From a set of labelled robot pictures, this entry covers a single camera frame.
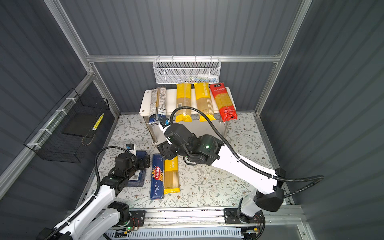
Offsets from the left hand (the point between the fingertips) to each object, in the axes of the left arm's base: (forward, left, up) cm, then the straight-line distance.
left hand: (141, 156), depth 84 cm
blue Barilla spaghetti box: (-14, -9, -7) cm, 18 cm away
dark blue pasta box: (-12, +1, -4) cm, 12 cm away
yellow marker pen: (+12, +20, +17) cm, 29 cm away
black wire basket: (+6, +33, +16) cm, 38 cm away
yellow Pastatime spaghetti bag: (-9, -16, -9) cm, 20 cm away
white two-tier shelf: (+17, -19, +24) cm, 35 cm away
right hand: (-8, -17, +23) cm, 30 cm away
